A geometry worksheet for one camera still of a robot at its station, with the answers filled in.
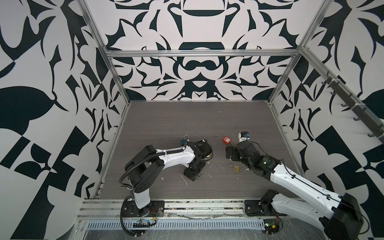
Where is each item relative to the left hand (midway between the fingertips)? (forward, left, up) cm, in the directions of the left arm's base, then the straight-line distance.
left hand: (203, 170), depth 85 cm
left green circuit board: (-24, +34, -5) cm, 41 cm away
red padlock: (+19, -16, 0) cm, 25 cm away
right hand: (+8, -16, +11) cm, 21 cm away
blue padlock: (+19, +11, 0) cm, 22 cm away
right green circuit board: (-26, -31, -3) cm, 40 cm away
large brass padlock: (+1, -20, -1) cm, 20 cm away
